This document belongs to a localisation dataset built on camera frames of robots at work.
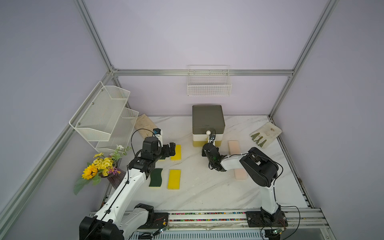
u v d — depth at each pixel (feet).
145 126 3.75
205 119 2.95
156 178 2.88
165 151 2.35
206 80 3.12
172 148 2.35
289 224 2.37
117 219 1.32
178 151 3.48
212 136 2.82
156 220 2.41
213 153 2.54
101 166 2.16
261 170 1.73
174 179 2.84
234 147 3.26
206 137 2.91
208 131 2.89
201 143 3.31
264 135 3.54
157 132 2.29
